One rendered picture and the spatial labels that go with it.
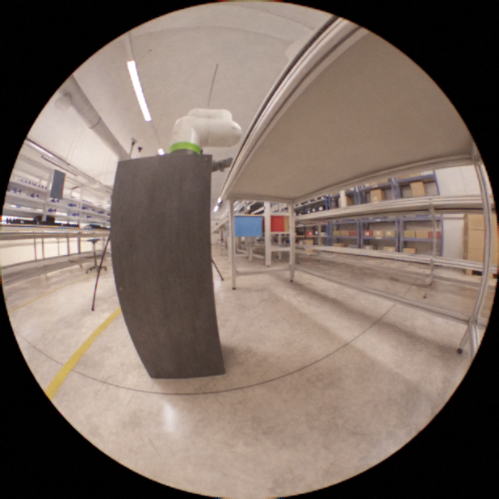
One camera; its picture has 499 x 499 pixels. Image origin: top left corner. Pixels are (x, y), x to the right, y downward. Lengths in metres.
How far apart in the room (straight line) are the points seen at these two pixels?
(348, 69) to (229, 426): 1.04
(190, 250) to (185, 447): 0.60
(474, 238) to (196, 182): 3.67
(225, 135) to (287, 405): 0.99
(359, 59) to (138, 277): 0.84
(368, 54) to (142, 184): 0.71
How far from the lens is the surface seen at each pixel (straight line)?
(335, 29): 0.43
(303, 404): 0.61
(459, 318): 1.11
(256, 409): 0.59
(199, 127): 0.65
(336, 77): 0.54
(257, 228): 2.69
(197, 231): 0.43
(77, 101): 3.98
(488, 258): 1.02
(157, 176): 0.49
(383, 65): 0.57
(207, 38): 3.40
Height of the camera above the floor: 0.54
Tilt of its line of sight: 5 degrees down
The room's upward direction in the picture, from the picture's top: 1 degrees counter-clockwise
